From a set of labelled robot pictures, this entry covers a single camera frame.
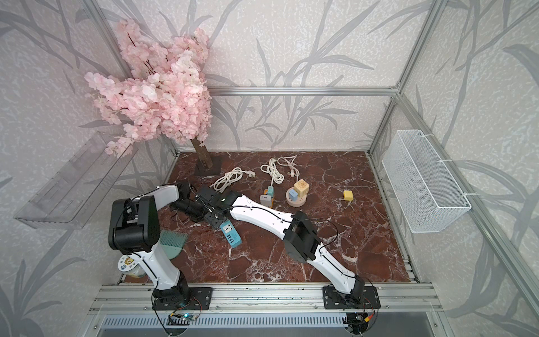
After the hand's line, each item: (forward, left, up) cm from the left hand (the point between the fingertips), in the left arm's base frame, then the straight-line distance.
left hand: (216, 217), depth 91 cm
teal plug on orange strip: (+11, -23, +3) cm, 26 cm away
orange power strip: (+9, -24, 0) cm, 26 cm away
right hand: (-2, -2, +7) cm, 8 cm away
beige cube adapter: (+13, -38, +5) cm, 40 cm away
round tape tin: (-22, +25, +4) cm, 33 cm away
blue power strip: (-7, -7, -1) cm, 10 cm away
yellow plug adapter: (+12, -61, -1) cm, 62 cm away
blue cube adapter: (+10, -34, +2) cm, 35 cm away
